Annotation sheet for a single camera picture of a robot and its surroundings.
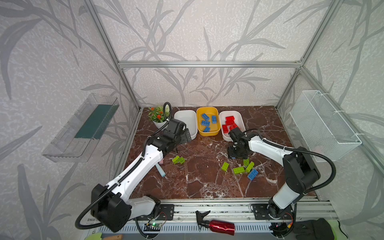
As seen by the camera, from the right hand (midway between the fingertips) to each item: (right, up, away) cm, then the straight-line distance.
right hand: (232, 151), depth 91 cm
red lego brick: (+2, +20, +21) cm, 29 cm away
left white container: (-28, +21, +21) cm, 41 cm away
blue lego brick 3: (-10, +20, +20) cm, 30 cm away
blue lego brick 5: (+10, -12, -7) cm, 17 cm away
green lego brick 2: (+10, -8, -4) cm, 13 cm away
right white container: (+9, +20, +19) cm, 29 cm away
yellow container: (-9, +14, +17) cm, 23 cm away
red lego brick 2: (+3, +17, +18) cm, 25 cm away
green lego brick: (+8, -6, -2) cm, 10 cm away
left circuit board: (-43, -33, -19) cm, 57 cm away
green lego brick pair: (-34, -4, -1) cm, 34 cm away
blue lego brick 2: (-16, +17, +17) cm, 29 cm away
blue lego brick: (-16, +22, +21) cm, 34 cm away
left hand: (-28, +13, -11) cm, 33 cm away
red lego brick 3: (-2, +14, +14) cm, 20 cm away
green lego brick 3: (+3, -10, -5) cm, 11 cm away
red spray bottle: (-13, -28, -24) cm, 39 cm away
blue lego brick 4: (-15, +13, +14) cm, 24 cm away
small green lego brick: (-5, -8, -2) cm, 10 cm away
